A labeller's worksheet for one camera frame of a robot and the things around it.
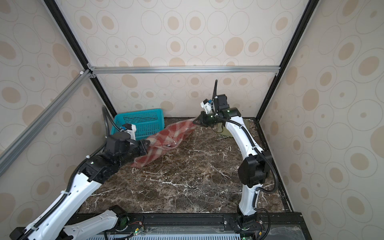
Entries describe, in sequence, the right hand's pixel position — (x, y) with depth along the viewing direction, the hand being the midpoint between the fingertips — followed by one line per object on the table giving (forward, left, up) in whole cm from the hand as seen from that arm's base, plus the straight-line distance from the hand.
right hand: (195, 122), depth 81 cm
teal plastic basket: (+25, +38, -25) cm, 52 cm away
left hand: (-16, +19, +4) cm, 25 cm away
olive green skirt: (-10, -13, +6) cm, 17 cm away
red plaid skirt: (-6, +15, -4) cm, 17 cm away
